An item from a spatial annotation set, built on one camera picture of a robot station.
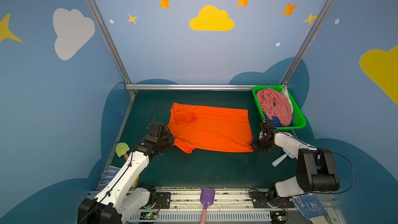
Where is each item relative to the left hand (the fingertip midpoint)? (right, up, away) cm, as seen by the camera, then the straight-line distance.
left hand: (178, 137), depth 82 cm
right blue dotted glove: (+66, -32, -8) cm, 74 cm away
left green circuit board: (-12, -35, -10) cm, 38 cm away
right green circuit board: (+49, -35, -10) cm, 61 cm away
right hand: (+44, -7, +10) cm, 46 cm away
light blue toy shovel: (+54, -15, +4) cm, 57 cm away
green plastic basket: (+76, +8, +17) cm, 78 cm away
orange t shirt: (+8, +2, +21) cm, 22 cm away
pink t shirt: (+63, +18, +22) cm, 69 cm away
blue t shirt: (+62, +6, +17) cm, 64 cm away
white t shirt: (+73, +27, +27) cm, 82 cm away
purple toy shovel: (+15, -28, -7) cm, 33 cm away
